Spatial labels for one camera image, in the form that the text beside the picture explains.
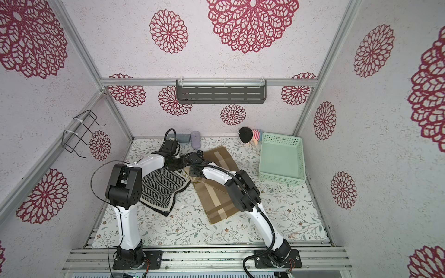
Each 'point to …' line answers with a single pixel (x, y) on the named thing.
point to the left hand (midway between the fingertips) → (185, 164)
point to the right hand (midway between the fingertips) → (193, 168)
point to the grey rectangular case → (183, 138)
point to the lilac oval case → (195, 139)
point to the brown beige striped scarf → (219, 201)
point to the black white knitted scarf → (159, 187)
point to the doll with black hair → (247, 135)
